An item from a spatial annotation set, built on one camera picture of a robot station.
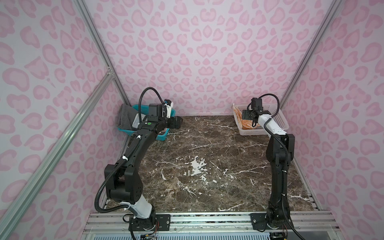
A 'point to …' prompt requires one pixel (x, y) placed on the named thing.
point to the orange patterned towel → (245, 124)
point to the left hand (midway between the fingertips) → (175, 116)
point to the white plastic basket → (280, 116)
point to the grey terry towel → (125, 117)
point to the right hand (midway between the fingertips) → (252, 112)
